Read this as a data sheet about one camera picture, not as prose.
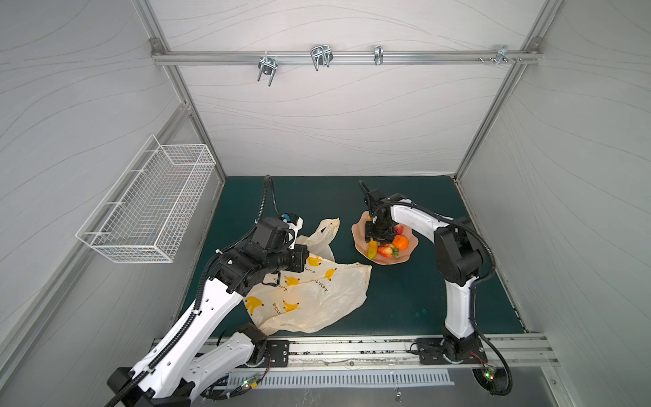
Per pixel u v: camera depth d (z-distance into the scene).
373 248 0.92
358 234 0.95
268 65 0.80
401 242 0.93
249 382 0.68
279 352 0.74
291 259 0.60
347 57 0.78
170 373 0.38
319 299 0.72
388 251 0.90
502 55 0.76
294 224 0.63
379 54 0.78
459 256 0.53
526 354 0.75
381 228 0.83
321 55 0.77
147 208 0.70
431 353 0.73
